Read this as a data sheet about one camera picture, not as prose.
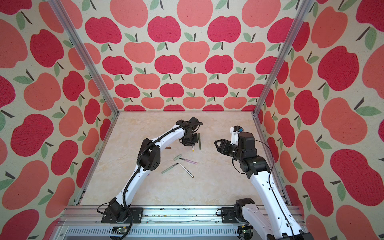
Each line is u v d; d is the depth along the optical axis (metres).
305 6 0.69
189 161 0.93
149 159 0.64
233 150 0.62
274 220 0.40
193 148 0.98
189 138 0.89
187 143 0.91
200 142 1.03
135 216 0.75
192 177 0.87
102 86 1.04
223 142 0.67
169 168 0.91
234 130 0.68
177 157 0.96
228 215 0.73
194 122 0.86
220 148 0.66
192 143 0.92
